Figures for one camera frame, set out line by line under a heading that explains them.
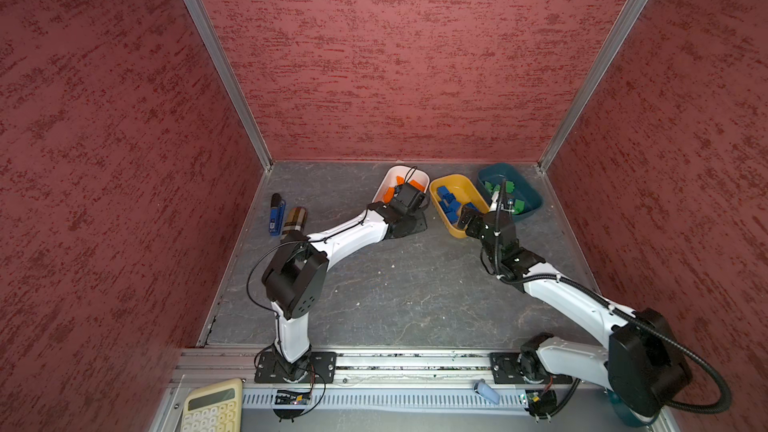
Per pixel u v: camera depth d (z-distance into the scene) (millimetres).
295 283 483
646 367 406
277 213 1025
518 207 1033
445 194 1089
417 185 1136
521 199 1072
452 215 1024
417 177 1129
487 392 690
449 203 1061
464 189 1097
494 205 742
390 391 718
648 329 410
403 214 692
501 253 631
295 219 1001
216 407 668
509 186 1100
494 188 1100
